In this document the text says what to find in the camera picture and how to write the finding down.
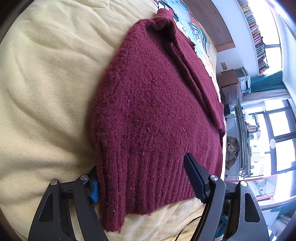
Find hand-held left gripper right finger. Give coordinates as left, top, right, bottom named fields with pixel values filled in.
left=183, top=153, right=271, bottom=241

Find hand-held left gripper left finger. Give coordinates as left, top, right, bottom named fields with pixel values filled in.
left=28, top=166, right=109, bottom=241

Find dark red knitted sweater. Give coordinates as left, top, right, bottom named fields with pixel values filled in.
left=87, top=9, right=226, bottom=233

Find beige jacket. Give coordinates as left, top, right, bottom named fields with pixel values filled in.
left=225, top=137, right=240, bottom=171

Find glass top desk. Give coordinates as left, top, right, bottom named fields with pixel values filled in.
left=235, top=100, right=252, bottom=179

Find brown cardboard box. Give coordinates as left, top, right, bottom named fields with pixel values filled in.
left=216, top=70, right=243, bottom=103

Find window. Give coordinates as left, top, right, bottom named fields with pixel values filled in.
left=240, top=42, right=296, bottom=176

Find yellow printed blanket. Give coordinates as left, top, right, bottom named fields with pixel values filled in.
left=0, top=0, right=219, bottom=241

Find white printer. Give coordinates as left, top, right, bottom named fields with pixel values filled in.
left=235, top=67, right=251, bottom=93

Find teal curtain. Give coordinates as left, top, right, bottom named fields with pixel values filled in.
left=251, top=71, right=292, bottom=93

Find row of books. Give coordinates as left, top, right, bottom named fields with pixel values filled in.
left=237, top=0, right=270, bottom=75

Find black cable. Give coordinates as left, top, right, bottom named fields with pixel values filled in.
left=176, top=214, right=203, bottom=241

